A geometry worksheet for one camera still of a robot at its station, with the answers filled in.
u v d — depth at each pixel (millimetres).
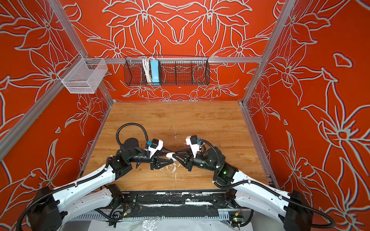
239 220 683
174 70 976
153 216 697
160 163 610
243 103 1220
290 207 416
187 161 585
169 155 645
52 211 387
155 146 568
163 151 643
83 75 921
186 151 642
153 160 601
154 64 893
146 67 879
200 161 592
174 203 729
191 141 587
